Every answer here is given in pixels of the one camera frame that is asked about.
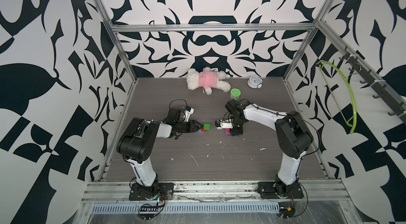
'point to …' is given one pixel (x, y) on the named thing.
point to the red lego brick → (203, 130)
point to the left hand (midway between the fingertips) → (199, 124)
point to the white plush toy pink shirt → (207, 80)
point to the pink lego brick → (228, 131)
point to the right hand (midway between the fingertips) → (233, 126)
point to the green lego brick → (207, 127)
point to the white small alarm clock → (255, 82)
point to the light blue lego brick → (200, 131)
